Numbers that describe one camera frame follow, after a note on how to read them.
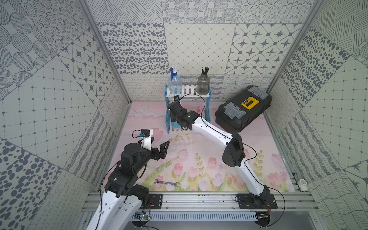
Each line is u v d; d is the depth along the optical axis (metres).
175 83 1.08
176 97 0.77
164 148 0.61
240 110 0.91
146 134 0.57
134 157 0.50
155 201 0.73
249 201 0.67
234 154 0.55
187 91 0.89
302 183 0.80
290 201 0.76
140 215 0.70
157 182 0.80
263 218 0.72
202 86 0.86
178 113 0.67
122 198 0.47
